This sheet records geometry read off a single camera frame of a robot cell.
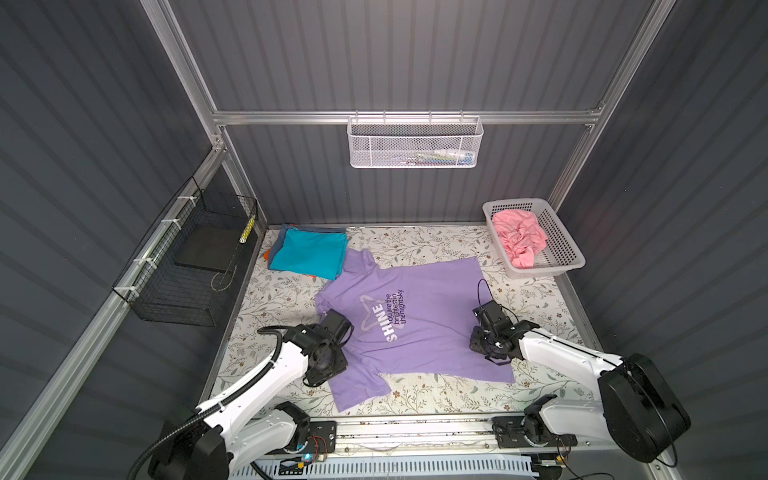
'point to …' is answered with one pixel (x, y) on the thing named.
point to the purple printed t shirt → (412, 325)
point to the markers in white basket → (436, 157)
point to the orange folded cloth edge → (266, 254)
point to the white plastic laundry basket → (560, 253)
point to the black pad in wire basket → (209, 247)
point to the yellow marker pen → (247, 230)
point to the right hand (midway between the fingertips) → (479, 344)
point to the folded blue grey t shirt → (317, 229)
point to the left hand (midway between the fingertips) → (338, 369)
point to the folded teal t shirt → (317, 253)
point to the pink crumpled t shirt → (521, 234)
